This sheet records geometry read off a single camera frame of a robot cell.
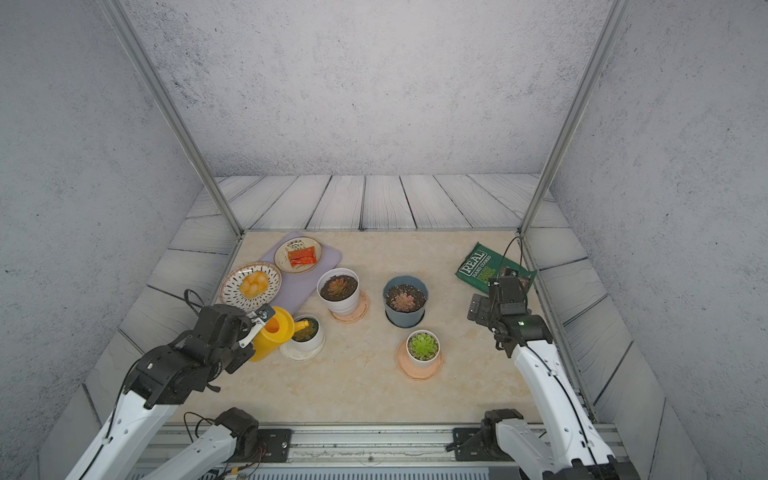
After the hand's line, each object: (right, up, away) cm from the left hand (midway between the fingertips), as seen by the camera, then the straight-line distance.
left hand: (242, 331), depth 70 cm
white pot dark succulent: (+19, +7, +21) cm, 29 cm away
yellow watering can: (+8, 0, 0) cm, 8 cm away
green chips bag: (+64, +14, +36) cm, 75 cm away
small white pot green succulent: (+43, -6, +9) cm, 44 cm away
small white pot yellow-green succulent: (+12, -5, +15) cm, 19 cm away
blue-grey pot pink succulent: (+39, +4, +19) cm, 43 cm away
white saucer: (+4, -11, +19) cm, 22 cm away
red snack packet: (+2, +17, +40) cm, 44 cm away
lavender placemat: (+2, +6, +33) cm, 34 cm away
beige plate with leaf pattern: (-2, +22, +45) cm, 50 cm away
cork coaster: (+24, -2, +26) cm, 36 cm away
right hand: (+62, +4, +8) cm, 63 cm away
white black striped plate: (-20, +5, +31) cm, 37 cm away
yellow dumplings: (-11, +8, +31) cm, 34 cm away
